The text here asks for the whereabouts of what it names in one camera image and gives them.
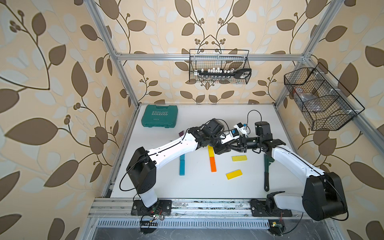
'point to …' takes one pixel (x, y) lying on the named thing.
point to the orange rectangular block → (213, 167)
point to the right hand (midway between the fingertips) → (226, 146)
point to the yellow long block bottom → (234, 174)
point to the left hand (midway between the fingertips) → (229, 145)
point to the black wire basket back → (231, 66)
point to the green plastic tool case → (160, 116)
